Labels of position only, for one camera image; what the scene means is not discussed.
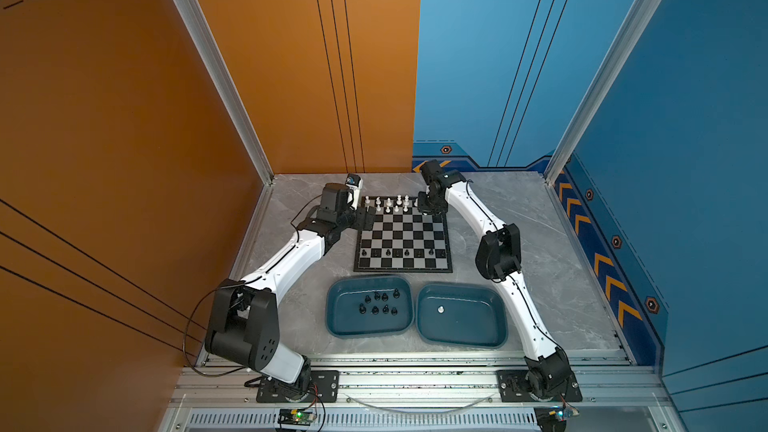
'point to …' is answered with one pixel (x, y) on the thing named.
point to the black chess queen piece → (396, 294)
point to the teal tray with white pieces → (455, 315)
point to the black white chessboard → (396, 237)
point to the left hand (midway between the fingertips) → (360, 203)
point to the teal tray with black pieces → (366, 306)
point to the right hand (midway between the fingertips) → (422, 210)
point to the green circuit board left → (295, 417)
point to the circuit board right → (551, 418)
